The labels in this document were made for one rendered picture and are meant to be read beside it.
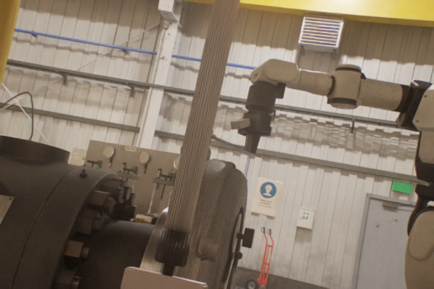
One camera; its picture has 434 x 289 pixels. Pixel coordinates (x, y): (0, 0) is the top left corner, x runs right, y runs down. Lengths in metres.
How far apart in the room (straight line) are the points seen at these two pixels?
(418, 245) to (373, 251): 10.40
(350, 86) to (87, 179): 0.86
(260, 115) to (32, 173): 0.68
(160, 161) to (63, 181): 6.91
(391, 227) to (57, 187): 10.95
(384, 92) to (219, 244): 0.93
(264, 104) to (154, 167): 6.71
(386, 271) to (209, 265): 10.98
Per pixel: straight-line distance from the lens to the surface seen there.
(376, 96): 2.15
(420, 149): 2.06
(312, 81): 2.07
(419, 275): 1.99
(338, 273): 12.43
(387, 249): 12.39
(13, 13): 5.49
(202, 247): 1.43
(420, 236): 1.99
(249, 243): 1.66
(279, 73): 1.99
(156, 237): 1.64
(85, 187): 1.69
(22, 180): 1.72
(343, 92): 2.08
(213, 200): 1.51
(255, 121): 1.96
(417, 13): 12.69
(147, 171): 8.67
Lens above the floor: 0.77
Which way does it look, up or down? 8 degrees up
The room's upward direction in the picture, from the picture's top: 12 degrees clockwise
